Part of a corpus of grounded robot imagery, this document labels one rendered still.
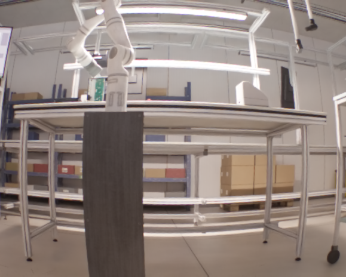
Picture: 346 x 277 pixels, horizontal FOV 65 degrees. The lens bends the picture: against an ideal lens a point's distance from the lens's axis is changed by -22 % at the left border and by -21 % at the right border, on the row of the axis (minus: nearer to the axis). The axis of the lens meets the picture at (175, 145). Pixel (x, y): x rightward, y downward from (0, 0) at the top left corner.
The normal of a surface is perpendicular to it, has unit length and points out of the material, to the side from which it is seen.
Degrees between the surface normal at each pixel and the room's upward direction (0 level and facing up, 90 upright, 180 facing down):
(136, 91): 97
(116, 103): 90
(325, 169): 90
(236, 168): 90
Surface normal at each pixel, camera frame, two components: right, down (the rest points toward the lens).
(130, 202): 0.10, -0.08
